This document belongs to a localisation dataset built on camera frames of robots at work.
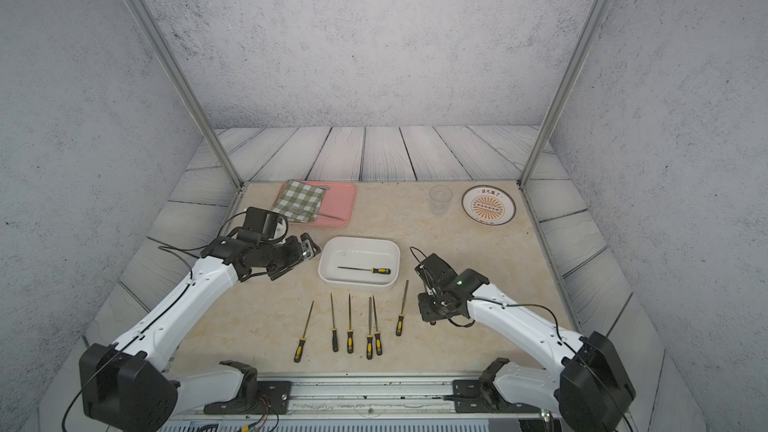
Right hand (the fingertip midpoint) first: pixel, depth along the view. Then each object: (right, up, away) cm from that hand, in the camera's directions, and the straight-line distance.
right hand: (431, 309), depth 80 cm
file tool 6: (-13, +7, +15) cm, 21 cm away
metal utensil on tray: (-33, +24, +31) cm, 51 cm away
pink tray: (-31, +28, +33) cm, 53 cm away
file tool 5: (-8, -4, +7) cm, 11 cm away
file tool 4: (-14, -8, +3) cm, 17 cm away
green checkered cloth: (-45, +29, +34) cm, 64 cm away
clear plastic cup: (+7, +31, +31) cm, 44 cm away
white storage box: (-27, +10, +20) cm, 36 cm away
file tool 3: (-16, -8, +3) cm, 19 cm away
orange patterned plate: (+26, +28, +34) cm, 51 cm away
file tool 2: (-22, -8, +2) cm, 23 cm away
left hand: (-31, +14, 0) cm, 34 cm away
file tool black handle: (-26, -9, +1) cm, 27 cm away
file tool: (-35, -10, +2) cm, 36 cm away
